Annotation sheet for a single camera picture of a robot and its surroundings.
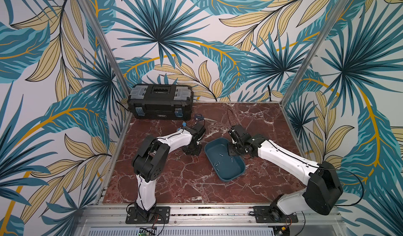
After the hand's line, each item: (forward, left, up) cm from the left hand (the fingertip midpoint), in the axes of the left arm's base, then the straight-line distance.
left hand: (192, 154), depth 93 cm
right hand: (-1, -21, +10) cm, 23 cm away
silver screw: (-6, -14, 0) cm, 15 cm away
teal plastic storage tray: (-8, -19, 0) cm, 20 cm away
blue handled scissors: (+28, -3, 0) cm, 28 cm away
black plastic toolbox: (+26, +20, +17) cm, 37 cm away
